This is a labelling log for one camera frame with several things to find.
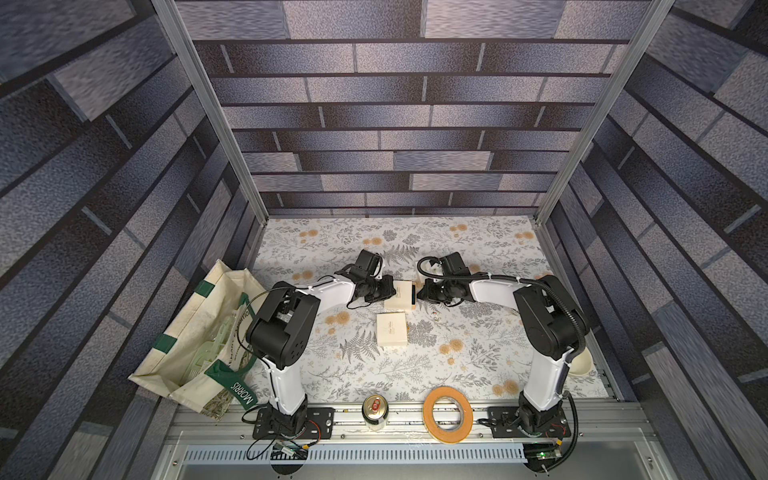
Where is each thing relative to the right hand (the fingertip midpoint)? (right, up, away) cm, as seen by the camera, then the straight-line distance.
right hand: (417, 293), depth 97 cm
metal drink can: (-13, -22, -30) cm, 39 cm away
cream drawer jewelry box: (-9, -9, -10) cm, 16 cm away
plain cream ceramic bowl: (+43, -16, -18) cm, 50 cm away
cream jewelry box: (-5, -1, -3) cm, 6 cm away
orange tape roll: (+2, -30, -26) cm, 40 cm away
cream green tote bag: (-60, -14, -20) cm, 64 cm away
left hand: (-7, +2, -4) cm, 8 cm away
